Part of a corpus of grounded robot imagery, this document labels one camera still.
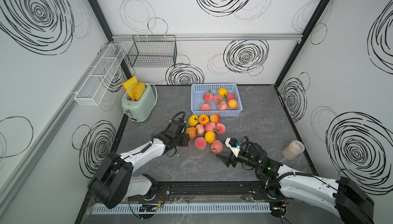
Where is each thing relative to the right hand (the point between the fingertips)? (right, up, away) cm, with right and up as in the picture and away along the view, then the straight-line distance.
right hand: (220, 149), depth 76 cm
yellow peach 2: (-5, +4, +12) cm, 13 cm away
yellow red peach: (-8, +13, +18) cm, 23 cm away
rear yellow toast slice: (-53, +35, +17) cm, 66 cm away
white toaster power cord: (-44, +35, +23) cm, 61 cm away
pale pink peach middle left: (-10, +7, +15) cm, 20 cm away
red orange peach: (+5, +21, +26) cm, 34 cm away
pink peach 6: (-10, +1, +7) cm, 12 cm away
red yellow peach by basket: (-1, +14, +20) cm, 24 cm away
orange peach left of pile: (-15, +6, +14) cm, 21 cm away
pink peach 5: (-4, +9, +15) cm, 18 cm away
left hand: (-19, +2, +12) cm, 23 cm away
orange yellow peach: (+12, +22, +26) cm, 36 cm away
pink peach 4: (-7, +20, +26) cm, 33 cm away
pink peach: (-5, +27, +29) cm, 40 cm away
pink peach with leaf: (+3, +8, +15) cm, 18 cm away
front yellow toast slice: (-47, +30, +15) cm, 58 cm away
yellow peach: (+6, +31, +35) cm, 47 cm away
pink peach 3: (+2, +27, +30) cm, 40 cm away
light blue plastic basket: (-12, +29, +37) cm, 48 cm away
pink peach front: (-1, -1, +8) cm, 8 cm away
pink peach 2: (+12, +27, +32) cm, 44 cm away
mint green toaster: (-46, +19, +14) cm, 52 cm away
